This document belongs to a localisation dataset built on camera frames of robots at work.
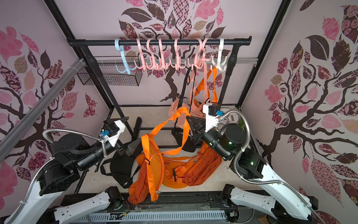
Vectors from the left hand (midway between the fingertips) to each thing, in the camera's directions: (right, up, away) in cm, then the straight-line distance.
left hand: (135, 129), depth 52 cm
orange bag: (+11, -31, +25) cm, 41 cm away
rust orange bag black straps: (+30, -26, +29) cm, 49 cm away
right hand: (+20, +5, -2) cm, 21 cm away
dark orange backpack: (-4, -32, +17) cm, 37 cm away
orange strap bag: (+11, -9, +36) cm, 38 cm away
